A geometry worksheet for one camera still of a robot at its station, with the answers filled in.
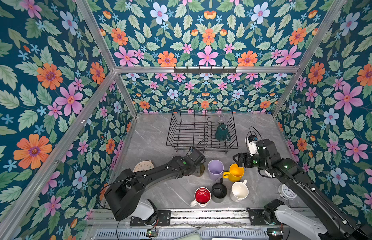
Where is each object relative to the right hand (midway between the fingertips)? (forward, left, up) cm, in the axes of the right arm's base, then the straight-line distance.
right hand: (240, 155), depth 75 cm
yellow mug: (-2, -1, -18) cm, 18 cm away
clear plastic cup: (+35, +5, -9) cm, 36 cm away
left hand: (-1, +21, -11) cm, 24 cm away
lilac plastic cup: (-1, +11, -14) cm, 18 cm away
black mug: (-12, +10, -18) cm, 24 cm away
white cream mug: (-12, -1, -17) cm, 21 cm away
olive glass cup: (-6, +20, -4) cm, 21 cm away
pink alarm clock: (+3, +55, -16) cm, 58 cm away
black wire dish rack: (+31, +18, -16) cm, 40 cm away
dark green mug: (+21, +6, -9) cm, 24 cm away
